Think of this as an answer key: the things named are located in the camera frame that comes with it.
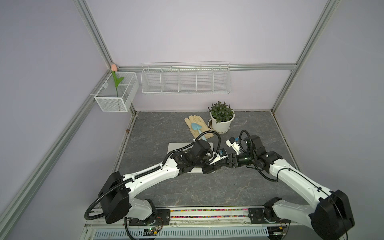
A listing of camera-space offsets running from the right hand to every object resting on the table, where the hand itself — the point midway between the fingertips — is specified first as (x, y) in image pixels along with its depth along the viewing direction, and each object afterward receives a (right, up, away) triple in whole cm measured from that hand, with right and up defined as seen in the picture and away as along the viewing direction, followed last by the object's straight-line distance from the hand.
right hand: (221, 162), depth 76 cm
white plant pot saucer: (-3, +17, +32) cm, 37 cm away
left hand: (-3, +1, -1) cm, 3 cm away
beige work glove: (-11, +22, +37) cm, 45 cm away
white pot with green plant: (+4, +25, +20) cm, 32 cm away
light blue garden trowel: (-14, +18, +32) cm, 39 cm away
